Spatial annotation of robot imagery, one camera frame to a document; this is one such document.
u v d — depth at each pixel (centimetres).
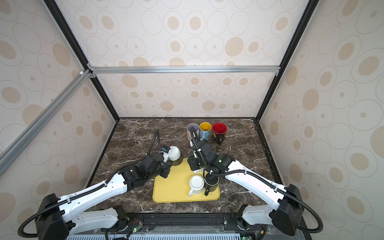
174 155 76
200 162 54
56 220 38
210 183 77
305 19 71
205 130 96
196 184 80
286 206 39
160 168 61
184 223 75
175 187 84
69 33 76
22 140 55
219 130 102
